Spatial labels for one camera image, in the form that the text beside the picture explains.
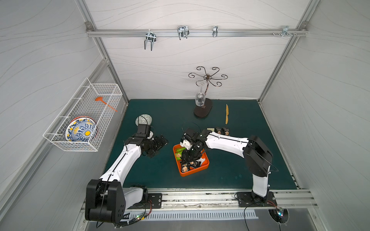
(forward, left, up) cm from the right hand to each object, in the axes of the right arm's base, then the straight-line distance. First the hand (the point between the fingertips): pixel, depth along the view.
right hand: (184, 161), depth 82 cm
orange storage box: (-1, -12, -1) cm, 12 cm away
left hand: (+7, +12, +5) cm, 15 cm away
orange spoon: (+23, +47, +27) cm, 59 cm away
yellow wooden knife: (+45, -31, -6) cm, 56 cm away
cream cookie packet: (+26, -18, -5) cm, 32 cm away
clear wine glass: (+36, -9, +18) cm, 41 cm away
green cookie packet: (+5, +4, 0) cm, 7 cm away
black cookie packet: (+26, -22, -4) cm, 34 cm away
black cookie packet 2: (+25, -27, -5) cm, 37 cm away
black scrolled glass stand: (+44, -12, -5) cm, 46 cm away
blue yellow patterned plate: (+1, +44, +30) cm, 53 cm away
